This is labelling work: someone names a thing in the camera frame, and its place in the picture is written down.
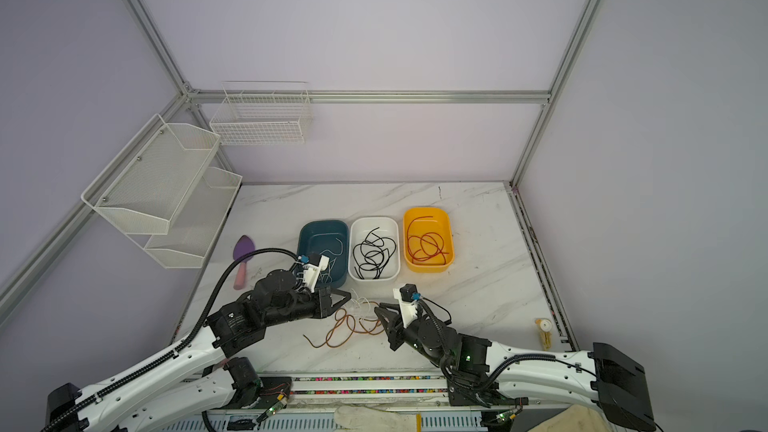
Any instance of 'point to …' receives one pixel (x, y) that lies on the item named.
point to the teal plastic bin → (326, 238)
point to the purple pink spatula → (244, 247)
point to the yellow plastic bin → (442, 223)
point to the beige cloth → (576, 418)
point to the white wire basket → (262, 113)
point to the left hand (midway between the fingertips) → (349, 299)
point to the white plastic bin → (359, 227)
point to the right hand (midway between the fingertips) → (375, 311)
